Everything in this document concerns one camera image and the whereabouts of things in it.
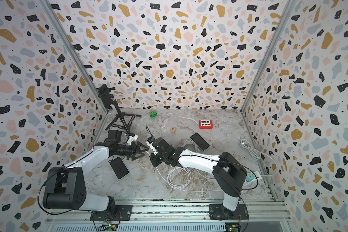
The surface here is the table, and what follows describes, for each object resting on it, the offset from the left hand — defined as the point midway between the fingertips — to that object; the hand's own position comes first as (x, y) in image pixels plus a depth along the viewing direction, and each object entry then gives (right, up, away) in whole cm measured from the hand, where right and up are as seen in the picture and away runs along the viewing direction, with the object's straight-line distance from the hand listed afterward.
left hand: (147, 151), depth 83 cm
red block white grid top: (+38, +15, +27) cm, 49 cm away
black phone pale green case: (+34, +2, +20) cm, 39 cm away
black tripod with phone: (-26, +35, +2) cm, 43 cm away
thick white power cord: (+69, -4, +12) cm, 70 cm away
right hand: (+2, -3, -1) cm, 4 cm away
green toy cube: (-4, +24, +34) cm, 41 cm away
